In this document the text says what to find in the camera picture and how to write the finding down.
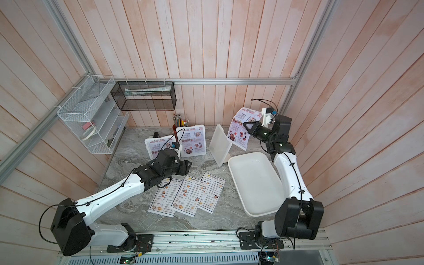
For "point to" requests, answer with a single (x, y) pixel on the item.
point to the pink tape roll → (85, 125)
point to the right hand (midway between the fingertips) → (242, 122)
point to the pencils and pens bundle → (178, 122)
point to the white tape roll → (88, 133)
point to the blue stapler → (156, 134)
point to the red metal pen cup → (174, 129)
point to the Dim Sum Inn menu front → (213, 187)
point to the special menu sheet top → (156, 146)
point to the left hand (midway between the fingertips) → (186, 165)
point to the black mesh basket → (144, 96)
